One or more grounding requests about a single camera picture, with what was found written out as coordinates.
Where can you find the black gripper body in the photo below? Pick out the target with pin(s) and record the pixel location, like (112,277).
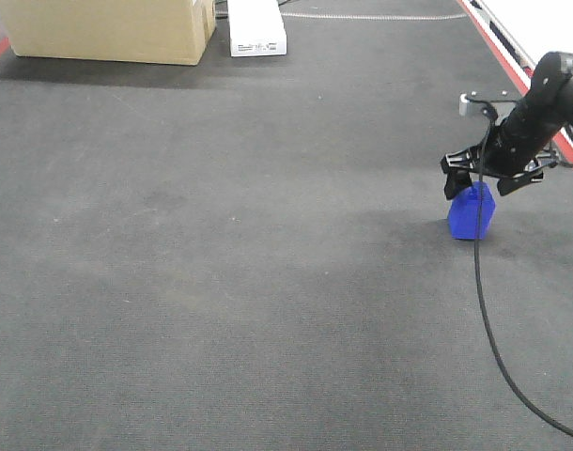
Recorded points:
(516,145)

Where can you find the large brown cardboard box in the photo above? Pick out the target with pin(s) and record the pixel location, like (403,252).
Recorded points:
(103,28)

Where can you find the long white carton box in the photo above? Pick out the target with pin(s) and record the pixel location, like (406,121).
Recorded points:
(256,28)

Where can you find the small blue block with knob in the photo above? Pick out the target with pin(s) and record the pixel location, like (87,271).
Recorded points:
(462,221)

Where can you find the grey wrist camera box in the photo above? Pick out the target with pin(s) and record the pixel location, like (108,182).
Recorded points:
(466,104)

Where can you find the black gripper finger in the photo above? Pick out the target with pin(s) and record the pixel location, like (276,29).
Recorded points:
(458,183)
(516,184)

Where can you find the long dark grey belt conveyor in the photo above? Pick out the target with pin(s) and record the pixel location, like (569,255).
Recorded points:
(221,235)

